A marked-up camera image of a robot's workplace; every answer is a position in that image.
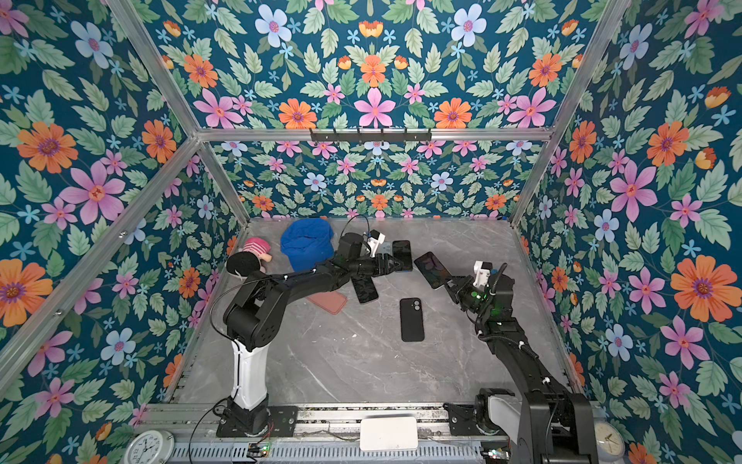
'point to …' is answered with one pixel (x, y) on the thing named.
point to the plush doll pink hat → (260, 248)
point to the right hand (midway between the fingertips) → (441, 276)
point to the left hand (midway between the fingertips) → (404, 260)
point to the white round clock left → (150, 447)
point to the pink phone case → (331, 301)
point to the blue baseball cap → (307, 242)
